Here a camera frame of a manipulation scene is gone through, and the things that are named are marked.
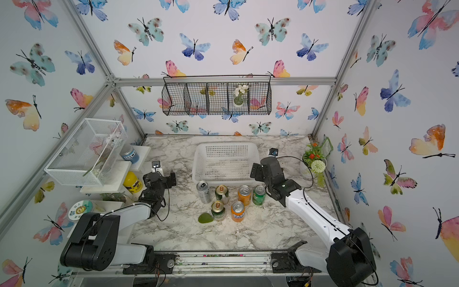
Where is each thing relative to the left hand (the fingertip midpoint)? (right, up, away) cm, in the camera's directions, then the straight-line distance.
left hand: (163, 169), depth 91 cm
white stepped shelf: (-21, -12, -8) cm, 25 cm away
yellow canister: (-14, -6, -3) cm, 16 cm away
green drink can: (+47, -11, -8) cm, 49 cm away
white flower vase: (+38, +37, +3) cm, 53 cm away
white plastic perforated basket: (+30, +2, +16) cm, 34 cm away
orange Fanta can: (+37, -17, -12) cm, 43 cm away
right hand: (+49, +3, -9) cm, 50 cm away
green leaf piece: (+22, -22, -6) cm, 32 cm away
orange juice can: (+40, -11, -8) cm, 42 cm away
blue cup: (-13, +8, -8) cm, 17 cm away
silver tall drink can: (+22, -9, -10) cm, 26 cm away
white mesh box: (-23, +7, -18) cm, 30 cm away
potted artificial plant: (+76, +5, -2) cm, 76 cm away
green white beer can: (+30, -10, -8) cm, 33 cm away
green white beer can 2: (+29, -17, -12) cm, 35 cm away
